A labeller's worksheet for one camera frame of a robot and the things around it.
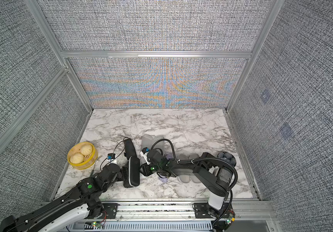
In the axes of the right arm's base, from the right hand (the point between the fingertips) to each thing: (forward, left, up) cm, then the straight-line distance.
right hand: (139, 166), depth 83 cm
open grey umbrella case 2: (-12, -24, +20) cm, 33 cm away
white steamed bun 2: (+11, +34, 0) cm, 36 cm away
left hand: (-1, +6, +2) cm, 7 cm away
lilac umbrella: (-10, -14, +15) cm, 23 cm away
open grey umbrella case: (+18, -7, -4) cm, 20 cm away
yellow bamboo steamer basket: (+5, +31, -1) cm, 32 cm away
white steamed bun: (+5, +38, +1) cm, 38 cm away
